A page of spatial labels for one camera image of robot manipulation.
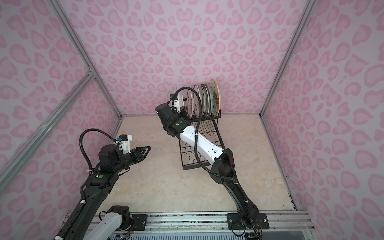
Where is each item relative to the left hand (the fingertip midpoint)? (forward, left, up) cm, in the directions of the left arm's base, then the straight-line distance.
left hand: (148, 146), depth 74 cm
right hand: (+22, -17, +7) cm, 29 cm away
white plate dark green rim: (+22, -31, +11) cm, 40 cm away
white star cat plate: (+30, -36, +8) cm, 47 cm away
